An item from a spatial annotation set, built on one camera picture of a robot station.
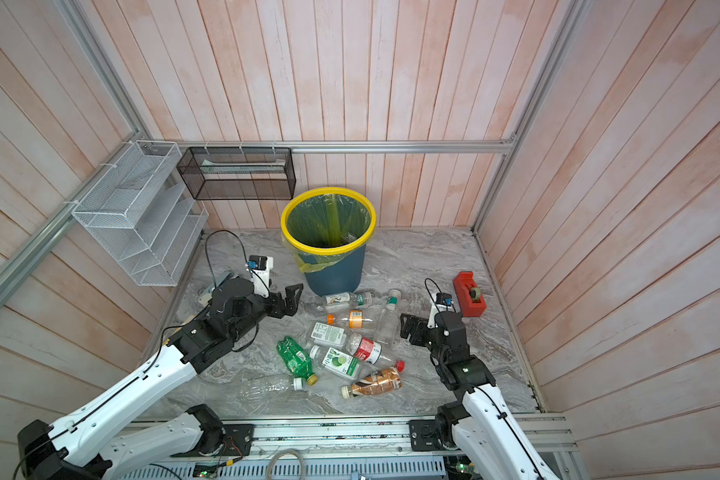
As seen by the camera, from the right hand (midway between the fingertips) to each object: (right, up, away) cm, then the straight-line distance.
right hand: (415, 317), depth 82 cm
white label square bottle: (-25, -7, +6) cm, 26 cm away
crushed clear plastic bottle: (-42, -18, -6) cm, 46 cm away
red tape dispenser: (+20, +5, +12) cm, 24 cm away
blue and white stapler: (-66, +4, +14) cm, 67 cm away
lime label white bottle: (-23, -13, +2) cm, 26 cm away
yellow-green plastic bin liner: (-27, +29, +16) cm, 43 cm away
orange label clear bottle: (-17, -2, +8) cm, 19 cm away
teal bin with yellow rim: (-21, +10, +19) cm, 30 cm away
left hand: (-34, +8, -8) cm, 36 cm away
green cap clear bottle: (-6, -6, +10) cm, 14 cm away
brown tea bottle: (-11, -17, -4) cm, 20 cm away
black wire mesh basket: (-59, +47, +23) cm, 79 cm away
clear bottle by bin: (-19, +4, +12) cm, 23 cm away
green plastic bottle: (-33, -13, +2) cm, 36 cm away
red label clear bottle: (-12, -9, -1) cm, 16 cm away
